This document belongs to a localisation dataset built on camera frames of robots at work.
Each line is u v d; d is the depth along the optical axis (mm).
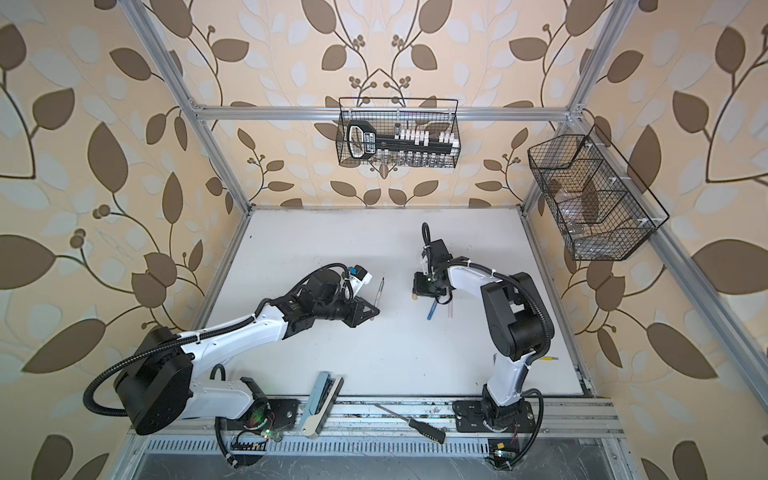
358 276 735
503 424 670
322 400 751
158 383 412
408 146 828
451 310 930
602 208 735
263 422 724
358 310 708
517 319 492
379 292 802
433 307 937
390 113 902
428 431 709
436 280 722
